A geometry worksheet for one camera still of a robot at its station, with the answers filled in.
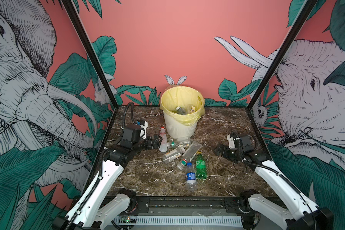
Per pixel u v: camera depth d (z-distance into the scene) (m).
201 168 0.84
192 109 0.95
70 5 0.69
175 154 0.88
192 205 0.75
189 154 0.91
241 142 0.60
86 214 0.38
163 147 0.90
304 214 0.39
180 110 1.02
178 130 1.00
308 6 0.69
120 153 0.48
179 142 0.97
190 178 0.78
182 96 0.97
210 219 0.78
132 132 0.52
